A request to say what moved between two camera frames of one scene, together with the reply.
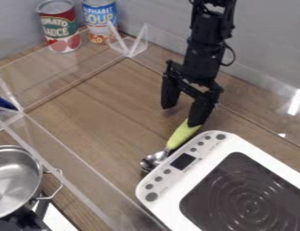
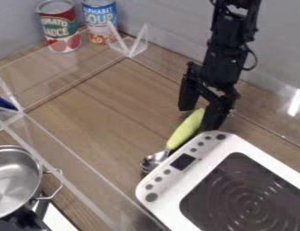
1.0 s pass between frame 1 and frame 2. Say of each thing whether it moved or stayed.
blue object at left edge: stayed
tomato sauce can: stayed
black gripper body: moved
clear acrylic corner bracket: stayed
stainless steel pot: stayed
